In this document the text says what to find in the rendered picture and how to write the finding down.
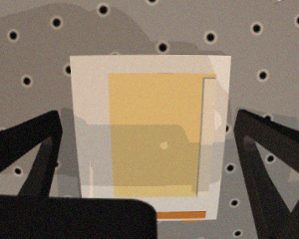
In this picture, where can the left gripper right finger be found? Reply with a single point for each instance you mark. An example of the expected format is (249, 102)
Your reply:
(272, 218)

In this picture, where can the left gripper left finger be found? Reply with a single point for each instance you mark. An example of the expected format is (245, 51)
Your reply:
(21, 138)

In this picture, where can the white bar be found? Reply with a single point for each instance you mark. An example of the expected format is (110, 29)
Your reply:
(206, 136)

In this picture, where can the large grey flat plate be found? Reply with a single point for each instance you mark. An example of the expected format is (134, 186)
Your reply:
(37, 38)

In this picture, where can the white cassette with copper tabs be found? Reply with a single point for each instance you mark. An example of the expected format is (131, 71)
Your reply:
(137, 124)

